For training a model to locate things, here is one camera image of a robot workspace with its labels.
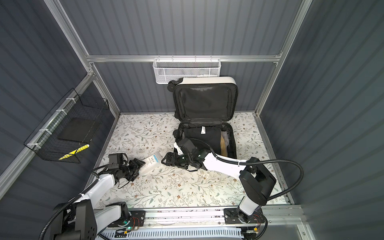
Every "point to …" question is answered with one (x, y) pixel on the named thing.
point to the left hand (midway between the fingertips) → (142, 166)
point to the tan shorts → (223, 150)
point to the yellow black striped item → (75, 152)
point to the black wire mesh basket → (44, 140)
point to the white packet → (154, 161)
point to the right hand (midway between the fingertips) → (168, 164)
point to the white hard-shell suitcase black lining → (205, 108)
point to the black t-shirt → (211, 135)
